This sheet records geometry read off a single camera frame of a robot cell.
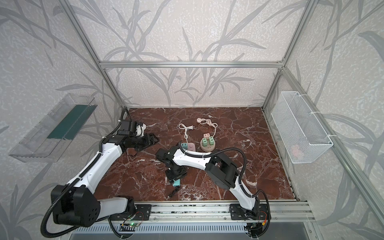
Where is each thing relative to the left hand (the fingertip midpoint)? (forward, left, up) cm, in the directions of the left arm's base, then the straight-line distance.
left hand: (156, 136), depth 82 cm
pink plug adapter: (+8, -28, -11) cm, 32 cm away
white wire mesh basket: (-12, -68, +19) cm, 71 cm away
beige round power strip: (+1, -30, -14) cm, 33 cm away
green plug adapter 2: (+4, -32, -11) cm, 34 cm away
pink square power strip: (+1, -19, -13) cm, 23 cm away
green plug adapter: (+3, -27, -11) cm, 29 cm away
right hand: (-17, -10, -15) cm, 25 cm away
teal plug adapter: (-21, -12, -14) cm, 28 cm away
